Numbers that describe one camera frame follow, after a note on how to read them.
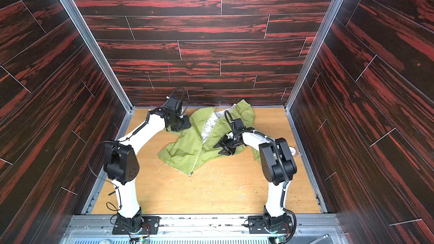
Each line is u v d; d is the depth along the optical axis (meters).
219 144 0.84
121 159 0.50
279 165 0.44
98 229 0.73
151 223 0.74
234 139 0.74
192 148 0.95
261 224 0.73
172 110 0.72
